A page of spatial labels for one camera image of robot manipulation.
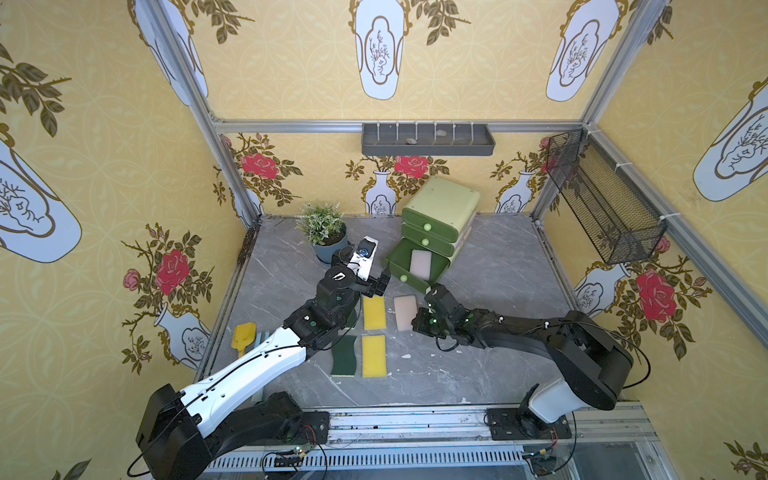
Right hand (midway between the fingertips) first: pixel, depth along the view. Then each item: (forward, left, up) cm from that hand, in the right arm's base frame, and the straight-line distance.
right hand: (409, 327), depth 88 cm
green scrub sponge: (-11, +18, -2) cm, 21 cm away
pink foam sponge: (+23, -4, -1) cm, 24 cm away
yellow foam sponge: (+5, +11, -2) cm, 12 cm away
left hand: (+7, +10, +25) cm, 28 cm away
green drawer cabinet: (+26, -8, +18) cm, 33 cm away
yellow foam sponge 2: (-9, +10, -2) cm, 13 cm away
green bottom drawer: (+20, +4, +3) cm, 21 cm away
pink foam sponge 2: (+7, +1, -1) cm, 7 cm away
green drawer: (+26, -6, +9) cm, 28 cm away
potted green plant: (+26, +28, +14) cm, 41 cm away
